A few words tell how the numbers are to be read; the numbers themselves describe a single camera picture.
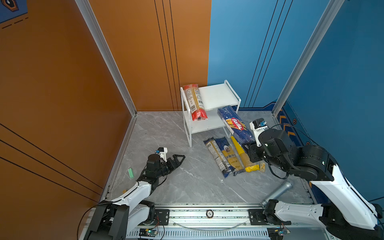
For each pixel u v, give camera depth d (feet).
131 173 2.86
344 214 1.28
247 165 2.91
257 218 2.38
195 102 2.43
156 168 2.19
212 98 2.72
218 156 3.00
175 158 2.53
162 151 2.61
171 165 2.46
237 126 2.02
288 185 2.62
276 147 1.28
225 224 2.38
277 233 2.29
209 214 2.47
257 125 1.60
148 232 2.33
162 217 2.43
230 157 3.00
